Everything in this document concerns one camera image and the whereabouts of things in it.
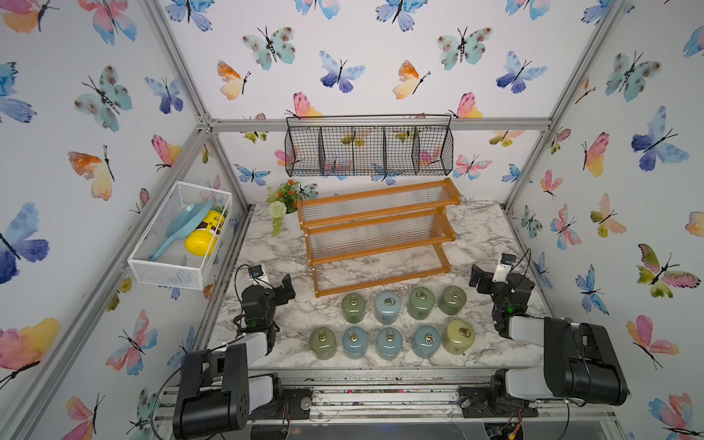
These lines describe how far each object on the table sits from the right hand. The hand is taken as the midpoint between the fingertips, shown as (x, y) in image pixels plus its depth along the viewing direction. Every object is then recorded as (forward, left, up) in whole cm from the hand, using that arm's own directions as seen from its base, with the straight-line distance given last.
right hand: (492, 265), depth 90 cm
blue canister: (-26, +43, -2) cm, 51 cm away
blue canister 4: (-15, +34, -2) cm, 37 cm away
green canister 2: (-16, +44, -2) cm, 47 cm away
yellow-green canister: (-23, +14, -1) cm, 27 cm away
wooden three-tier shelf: (+5, +38, +5) cm, 38 cm away
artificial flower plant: (+25, +72, +6) cm, 76 cm away
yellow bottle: (-11, +82, +22) cm, 86 cm away
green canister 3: (-13, +24, -2) cm, 27 cm away
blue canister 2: (-26, +34, -2) cm, 42 cm away
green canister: (-27, +52, -2) cm, 59 cm away
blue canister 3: (-25, +23, -2) cm, 34 cm away
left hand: (-7, +70, -1) cm, 70 cm away
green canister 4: (-12, +14, -2) cm, 19 cm away
